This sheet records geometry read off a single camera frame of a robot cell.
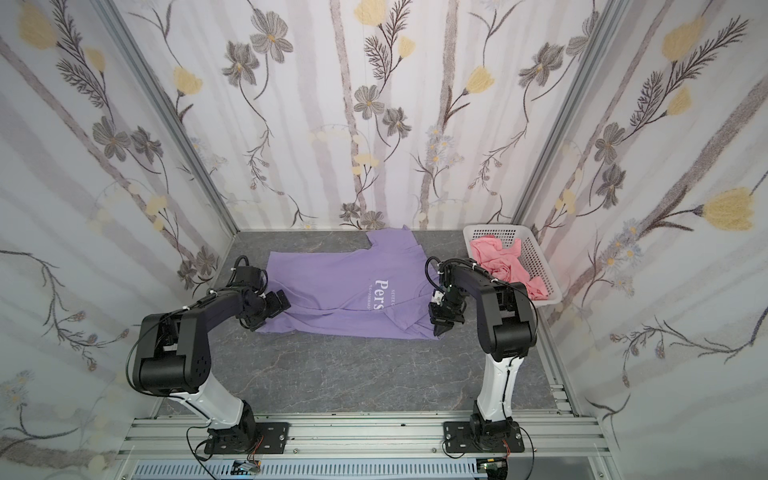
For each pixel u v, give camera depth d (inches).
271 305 33.7
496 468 28.3
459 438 28.9
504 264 38.7
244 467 27.8
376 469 27.7
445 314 32.9
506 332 20.7
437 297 36.5
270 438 29.0
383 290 40.8
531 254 41.9
